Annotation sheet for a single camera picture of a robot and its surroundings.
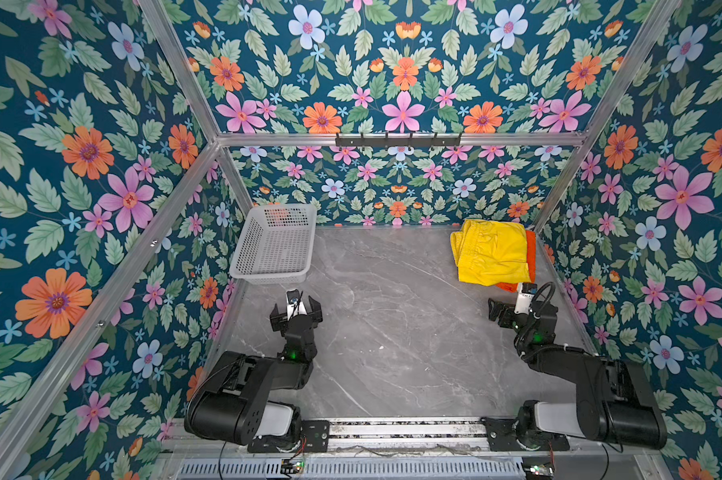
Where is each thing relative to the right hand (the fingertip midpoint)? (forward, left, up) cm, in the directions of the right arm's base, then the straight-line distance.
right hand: (505, 299), depth 92 cm
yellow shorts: (+21, -1, -2) cm, 22 cm away
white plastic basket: (+29, +80, -5) cm, 85 cm away
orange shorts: (+20, -17, -5) cm, 27 cm away
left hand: (-1, +64, +6) cm, 65 cm away
